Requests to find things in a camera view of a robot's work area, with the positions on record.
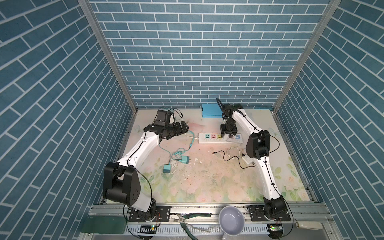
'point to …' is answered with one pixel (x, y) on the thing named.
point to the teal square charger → (167, 168)
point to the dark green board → (105, 224)
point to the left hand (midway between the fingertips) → (186, 129)
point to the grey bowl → (231, 221)
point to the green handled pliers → (181, 219)
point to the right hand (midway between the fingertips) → (225, 136)
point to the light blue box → (211, 110)
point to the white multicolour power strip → (217, 138)
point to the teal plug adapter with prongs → (185, 159)
